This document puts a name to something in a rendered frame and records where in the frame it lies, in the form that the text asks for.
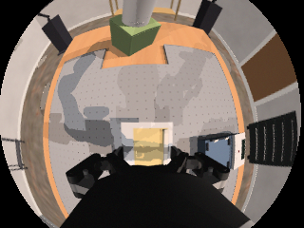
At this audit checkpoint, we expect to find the white bar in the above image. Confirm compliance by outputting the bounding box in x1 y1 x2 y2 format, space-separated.
163 129 168 164

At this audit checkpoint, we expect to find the dark blue and white dock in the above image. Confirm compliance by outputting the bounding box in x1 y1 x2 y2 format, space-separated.
198 132 245 170

